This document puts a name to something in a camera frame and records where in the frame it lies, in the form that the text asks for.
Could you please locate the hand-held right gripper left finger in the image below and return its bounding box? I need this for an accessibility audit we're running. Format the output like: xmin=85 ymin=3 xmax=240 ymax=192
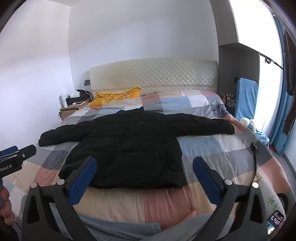
xmin=21 ymin=157 xmax=97 ymax=241

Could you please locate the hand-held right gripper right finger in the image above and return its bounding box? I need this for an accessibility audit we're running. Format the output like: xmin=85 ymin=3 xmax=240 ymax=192
xmin=193 ymin=156 xmax=278 ymax=241

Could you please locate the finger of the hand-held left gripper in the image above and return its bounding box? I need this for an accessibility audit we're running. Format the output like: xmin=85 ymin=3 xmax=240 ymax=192
xmin=0 ymin=146 xmax=19 ymax=157
xmin=0 ymin=144 xmax=37 ymax=163

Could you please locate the black puffer jacket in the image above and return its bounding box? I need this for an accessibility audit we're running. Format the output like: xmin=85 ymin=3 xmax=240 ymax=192
xmin=38 ymin=107 xmax=236 ymax=189

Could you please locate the person's left hand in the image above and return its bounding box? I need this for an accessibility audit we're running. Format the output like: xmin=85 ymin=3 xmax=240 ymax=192
xmin=0 ymin=185 xmax=16 ymax=226

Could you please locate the checkered pastel blanket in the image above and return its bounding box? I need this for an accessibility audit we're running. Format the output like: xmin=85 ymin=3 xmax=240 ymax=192
xmin=5 ymin=90 xmax=292 ymax=232

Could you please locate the wooden nightstand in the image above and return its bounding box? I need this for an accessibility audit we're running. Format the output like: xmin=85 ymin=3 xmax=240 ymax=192
xmin=58 ymin=98 xmax=92 ymax=121

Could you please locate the white plush toy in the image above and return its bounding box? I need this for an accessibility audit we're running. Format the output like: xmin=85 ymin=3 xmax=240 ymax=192
xmin=239 ymin=117 xmax=255 ymax=129

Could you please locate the white cloth with green print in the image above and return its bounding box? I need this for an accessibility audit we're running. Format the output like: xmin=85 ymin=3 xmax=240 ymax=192
xmin=255 ymin=178 xmax=289 ymax=234

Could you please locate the black bag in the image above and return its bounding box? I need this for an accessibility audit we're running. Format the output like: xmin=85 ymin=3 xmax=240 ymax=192
xmin=66 ymin=90 xmax=93 ymax=105

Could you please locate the black smartphone with lit screen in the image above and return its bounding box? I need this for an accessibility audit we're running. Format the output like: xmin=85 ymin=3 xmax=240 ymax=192
xmin=266 ymin=210 xmax=285 ymax=236

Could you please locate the row of small bottles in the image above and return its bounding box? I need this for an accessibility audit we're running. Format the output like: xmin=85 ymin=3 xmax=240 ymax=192
xmin=221 ymin=93 xmax=236 ymax=105

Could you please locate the blue towel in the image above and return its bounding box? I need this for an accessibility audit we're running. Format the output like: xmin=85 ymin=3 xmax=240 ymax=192
xmin=234 ymin=77 xmax=258 ymax=121

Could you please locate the blue curtain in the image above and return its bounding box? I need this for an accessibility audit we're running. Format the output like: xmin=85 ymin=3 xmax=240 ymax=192
xmin=269 ymin=14 xmax=296 ymax=154

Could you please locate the white quilted mattress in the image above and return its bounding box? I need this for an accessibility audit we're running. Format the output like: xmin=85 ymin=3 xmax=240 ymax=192
xmin=89 ymin=57 xmax=219 ymax=99

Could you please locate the black curtain rod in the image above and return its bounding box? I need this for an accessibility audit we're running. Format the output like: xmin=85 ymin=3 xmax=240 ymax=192
xmin=258 ymin=53 xmax=284 ymax=69

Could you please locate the black cable with clip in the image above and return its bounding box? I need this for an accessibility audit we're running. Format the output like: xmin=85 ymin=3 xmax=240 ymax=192
xmin=250 ymin=141 xmax=260 ymax=180

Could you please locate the thin black cable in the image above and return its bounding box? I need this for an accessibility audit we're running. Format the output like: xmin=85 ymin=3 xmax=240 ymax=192
xmin=211 ymin=103 xmax=230 ymax=114

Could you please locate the white charging cable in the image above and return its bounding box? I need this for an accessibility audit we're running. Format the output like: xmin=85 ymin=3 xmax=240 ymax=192
xmin=83 ymin=80 xmax=132 ymax=101

